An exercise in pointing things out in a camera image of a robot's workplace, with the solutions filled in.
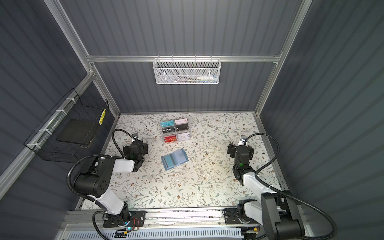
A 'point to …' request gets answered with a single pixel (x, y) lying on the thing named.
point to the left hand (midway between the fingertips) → (134, 145)
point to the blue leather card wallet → (174, 159)
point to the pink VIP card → (181, 121)
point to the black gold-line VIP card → (182, 127)
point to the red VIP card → (170, 138)
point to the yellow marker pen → (102, 117)
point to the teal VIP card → (167, 123)
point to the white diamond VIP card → (183, 136)
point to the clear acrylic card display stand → (175, 131)
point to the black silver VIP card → (168, 129)
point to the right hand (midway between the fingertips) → (243, 145)
